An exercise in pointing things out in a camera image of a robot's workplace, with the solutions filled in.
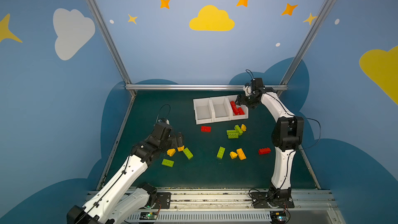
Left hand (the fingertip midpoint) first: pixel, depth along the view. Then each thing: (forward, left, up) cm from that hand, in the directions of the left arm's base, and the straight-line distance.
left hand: (179, 137), depth 78 cm
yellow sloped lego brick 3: (0, 0, -14) cm, 14 cm away
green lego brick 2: (+14, -36, -15) cm, 41 cm away
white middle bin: (+31, -25, -14) cm, 42 cm away
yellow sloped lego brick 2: (-3, -30, -15) cm, 34 cm away
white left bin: (+30, -12, -17) cm, 37 cm away
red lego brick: (+33, -35, -15) cm, 50 cm away
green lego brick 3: (-1, -23, -16) cm, 28 cm away
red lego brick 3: (+15, -14, -16) cm, 26 cm away
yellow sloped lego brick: (+17, -39, -16) cm, 46 cm away
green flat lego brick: (-7, +7, -17) cm, 20 cm away
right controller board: (-31, -49, -17) cm, 61 cm away
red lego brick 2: (+29, -39, -15) cm, 51 cm away
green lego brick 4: (-2, -4, -16) cm, 16 cm away
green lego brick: (+12, -32, -17) cm, 38 cm away
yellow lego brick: (-2, +6, -14) cm, 16 cm away
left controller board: (-32, +13, -17) cm, 38 cm away
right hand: (+30, -38, -4) cm, 49 cm away
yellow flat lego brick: (-2, -35, -16) cm, 38 cm away
